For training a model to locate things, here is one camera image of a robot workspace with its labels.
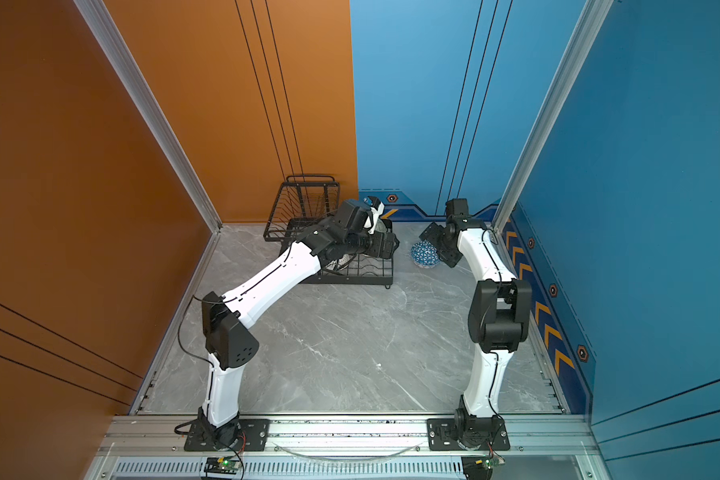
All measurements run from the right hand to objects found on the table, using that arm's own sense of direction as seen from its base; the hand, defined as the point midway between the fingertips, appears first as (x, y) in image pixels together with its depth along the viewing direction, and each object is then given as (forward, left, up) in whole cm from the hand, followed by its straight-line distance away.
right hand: (428, 247), depth 96 cm
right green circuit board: (-56, -9, -13) cm, 58 cm away
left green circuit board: (-57, +55, -14) cm, 80 cm away
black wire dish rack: (+18, +43, +5) cm, 47 cm away
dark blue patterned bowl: (+6, -1, -11) cm, 13 cm away
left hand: (-8, +14, +14) cm, 21 cm away
